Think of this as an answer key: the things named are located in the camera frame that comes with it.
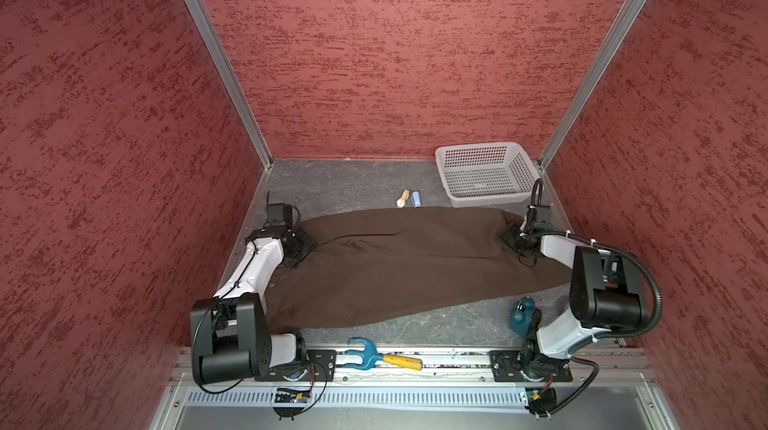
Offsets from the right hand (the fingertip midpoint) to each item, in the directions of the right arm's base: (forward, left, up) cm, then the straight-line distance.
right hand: (502, 241), depth 97 cm
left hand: (-5, +61, +6) cm, 62 cm away
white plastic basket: (+31, -2, -1) cm, 31 cm away
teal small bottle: (-25, +4, +7) cm, 26 cm away
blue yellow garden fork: (-33, +43, +1) cm, 54 cm away
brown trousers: (-7, +32, 0) cm, 33 cm away
